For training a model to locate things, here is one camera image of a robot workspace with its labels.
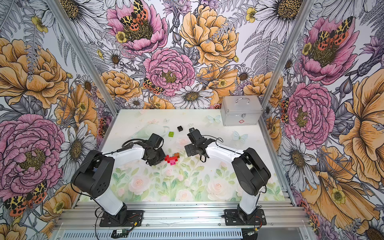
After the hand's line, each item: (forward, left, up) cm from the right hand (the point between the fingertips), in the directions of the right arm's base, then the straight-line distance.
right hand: (196, 149), depth 93 cm
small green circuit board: (-40, +38, -8) cm, 56 cm away
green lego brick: (+16, +17, -4) cm, 24 cm away
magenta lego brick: (-6, +14, -4) cm, 16 cm away
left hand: (-6, +21, -5) cm, 22 cm away
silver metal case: (+29, -33, +3) cm, 45 cm away
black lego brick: (+20, +11, -3) cm, 23 cm away
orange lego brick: (-1, +12, -3) cm, 12 cm away
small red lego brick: (-5, +17, -1) cm, 18 cm away
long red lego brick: (-3, +14, -4) cm, 15 cm away
